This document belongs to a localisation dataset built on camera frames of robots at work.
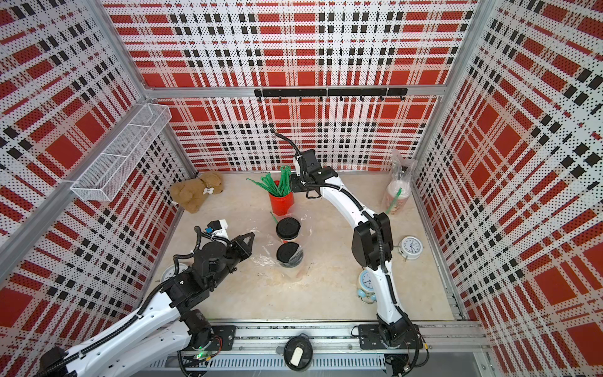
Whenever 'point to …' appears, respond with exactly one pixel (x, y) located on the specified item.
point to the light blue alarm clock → (367, 287)
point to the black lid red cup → (287, 228)
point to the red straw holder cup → (281, 204)
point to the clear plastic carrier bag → (400, 170)
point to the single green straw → (393, 201)
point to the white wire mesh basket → (110, 174)
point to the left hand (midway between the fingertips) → (258, 234)
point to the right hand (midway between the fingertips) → (295, 184)
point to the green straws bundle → (283, 188)
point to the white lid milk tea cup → (391, 191)
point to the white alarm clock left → (169, 271)
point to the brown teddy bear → (189, 193)
